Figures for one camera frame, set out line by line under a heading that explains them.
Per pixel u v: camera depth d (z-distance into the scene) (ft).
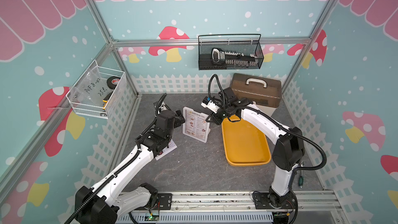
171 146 3.07
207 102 2.43
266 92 3.09
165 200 2.44
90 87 2.20
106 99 2.11
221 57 2.90
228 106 2.13
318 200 2.49
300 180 2.60
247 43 2.94
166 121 1.84
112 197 1.33
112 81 2.61
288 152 1.58
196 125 2.89
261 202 2.43
